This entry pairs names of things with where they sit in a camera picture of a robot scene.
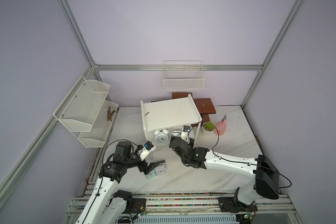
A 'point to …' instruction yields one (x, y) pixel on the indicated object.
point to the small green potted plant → (208, 129)
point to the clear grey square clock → (162, 164)
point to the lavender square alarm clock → (160, 169)
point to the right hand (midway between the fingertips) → (179, 139)
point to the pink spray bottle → (220, 127)
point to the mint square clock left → (151, 174)
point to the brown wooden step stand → (205, 107)
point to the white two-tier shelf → (170, 114)
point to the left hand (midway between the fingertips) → (152, 158)
